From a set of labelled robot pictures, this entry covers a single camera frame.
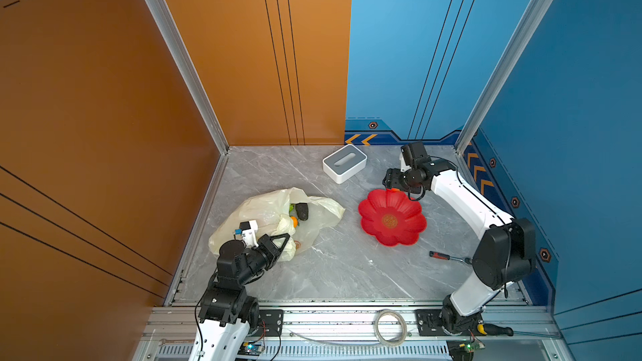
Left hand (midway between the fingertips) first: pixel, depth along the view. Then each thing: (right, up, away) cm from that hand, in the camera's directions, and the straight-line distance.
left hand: (290, 234), depth 73 cm
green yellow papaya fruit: (-1, 0, +20) cm, 20 cm away
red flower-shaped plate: (+36, +1, +23) cm, 42 cm away
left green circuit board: (-11, -32, -3) cm, 34 cm away
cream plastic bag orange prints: (-3, +2, +24) cm, 24 cm away
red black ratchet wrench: (+51, -11, +13) cm, 54 cm away
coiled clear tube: (+27, -29, -4) cm, 40 cm away
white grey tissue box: (+17, +22, +36) cm, 46 cm away
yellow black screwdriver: (+58, -26, -3) cm, 64 cm away
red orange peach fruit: (+33, +13, +8) cm, 36 cm away
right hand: (+34, +15, +15) cm, 40 cm away
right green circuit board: (+50, -32, -3) cm, 59 cm away
